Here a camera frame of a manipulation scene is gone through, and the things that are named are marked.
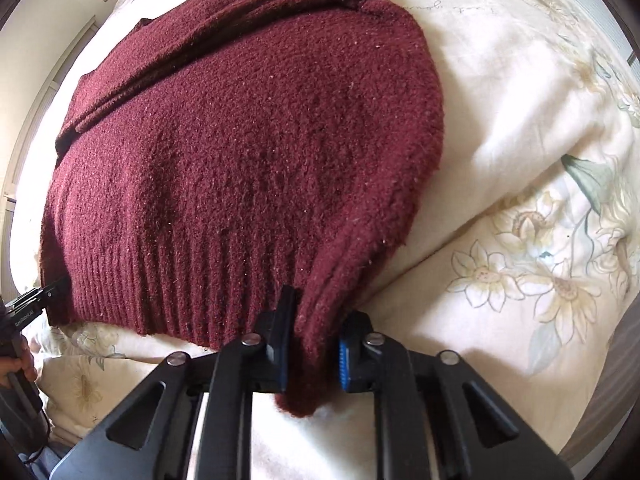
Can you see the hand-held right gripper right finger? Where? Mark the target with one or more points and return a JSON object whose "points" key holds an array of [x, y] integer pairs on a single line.
{"points": [[344, 370]]}

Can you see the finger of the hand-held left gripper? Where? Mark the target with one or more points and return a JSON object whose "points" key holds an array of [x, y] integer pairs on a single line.
{"points": [[56, 291]]}

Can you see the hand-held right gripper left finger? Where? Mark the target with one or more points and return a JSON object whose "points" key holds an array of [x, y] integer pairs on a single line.
{"points": [[283, 360]]}

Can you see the dark red knit sweater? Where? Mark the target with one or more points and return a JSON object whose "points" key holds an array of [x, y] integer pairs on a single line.
{"points": [[240, 150]]}

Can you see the person's left hand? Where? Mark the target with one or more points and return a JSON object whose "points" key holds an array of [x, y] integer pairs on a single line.
{"points": [[29, 362]]}

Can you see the person's blue trouser leg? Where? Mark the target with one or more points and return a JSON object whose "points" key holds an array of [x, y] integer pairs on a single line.
{"points": [[47, 467]]}

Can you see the white floral duvet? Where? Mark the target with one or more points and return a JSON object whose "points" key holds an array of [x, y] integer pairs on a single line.
{"points": [[525, 160]]}

